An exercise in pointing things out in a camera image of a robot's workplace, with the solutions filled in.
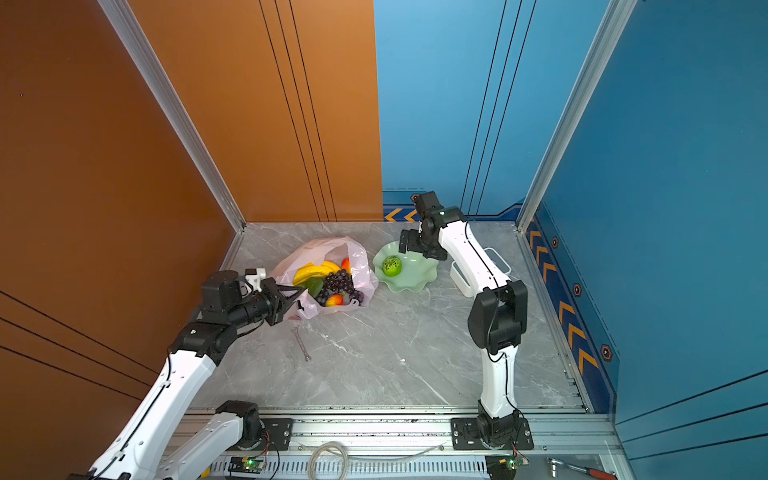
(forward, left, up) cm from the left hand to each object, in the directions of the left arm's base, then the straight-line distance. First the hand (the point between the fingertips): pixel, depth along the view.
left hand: (305, 285), depth 73 cm
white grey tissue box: (+15, -44, -19) cm, 50 cm away
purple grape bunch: (+13, -5, -18) cm, 23 cm away
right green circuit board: (-34, -49, -25) cm, 64 cm away
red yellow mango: (+8, -3, -20) cm, 22 cm away
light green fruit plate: (+21, -30, -23) cm, 43 cm away
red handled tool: (-33, -59, -22) cm, 71 cm away
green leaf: (+12, +3, -18) cm, 21 cm away
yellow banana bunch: (+18, +6, -18) cm, 27 cm away
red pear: (+22, -5, -20) cm, 30 cm away
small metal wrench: (0, +9, -25) cm, 26 cm away
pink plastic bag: (+11, -13, -9) cm, 19 cm away
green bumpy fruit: (+20, -21, -18) cm, 34 cm away
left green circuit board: (-34, +13, -26) cm, 45 cm away
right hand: (+18, -28, -7) cm, 34 cm away
